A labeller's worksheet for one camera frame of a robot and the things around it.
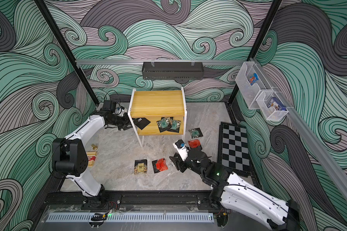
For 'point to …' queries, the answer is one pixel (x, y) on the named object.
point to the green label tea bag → (164, 124)
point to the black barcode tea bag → (141, 122)
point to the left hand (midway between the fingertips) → (136, 121)
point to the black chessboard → (233, 150)
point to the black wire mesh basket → (192, 70)
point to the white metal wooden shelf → (153, 105)
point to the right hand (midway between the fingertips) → (176, 152)
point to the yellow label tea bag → (140, 166)
